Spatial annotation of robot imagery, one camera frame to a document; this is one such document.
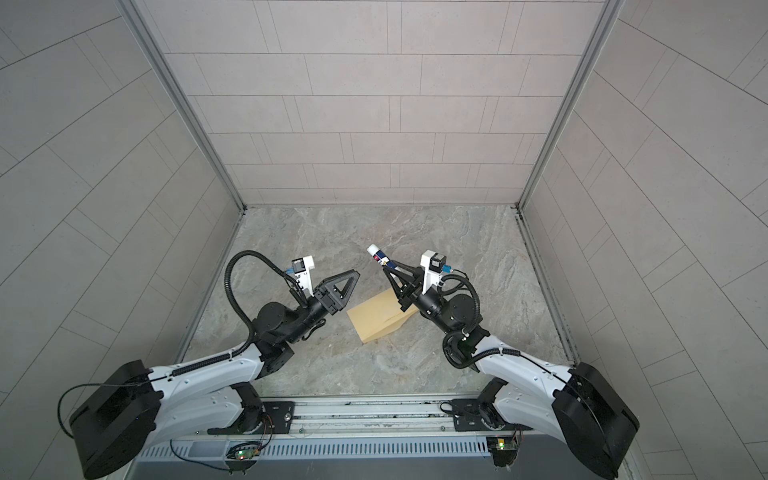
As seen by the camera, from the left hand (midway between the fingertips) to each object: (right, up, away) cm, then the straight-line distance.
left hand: (363, 279), depth 65 cm
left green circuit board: (-25, -38, -1) cm, 45 cm away
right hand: (+5, +1, +1) cm, 6 cm away
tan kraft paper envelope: (+2, -15, +24) cm, 28 cm away
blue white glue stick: (+4, +5, +1) cm, 6 cm away
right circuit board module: (+32, -40, +3) cm, 51 cm away
